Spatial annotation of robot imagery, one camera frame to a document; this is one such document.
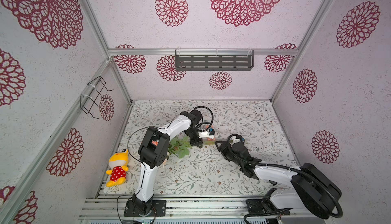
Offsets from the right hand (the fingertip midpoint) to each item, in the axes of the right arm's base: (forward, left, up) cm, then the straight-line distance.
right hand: (214, 143), depth 85 cm
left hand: (+2, +9, -6) cm, 10 cm away
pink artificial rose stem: (-2, +19, 0) cm, 19 cm away
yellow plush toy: (-12, +52, -2) cm, 54 cm away
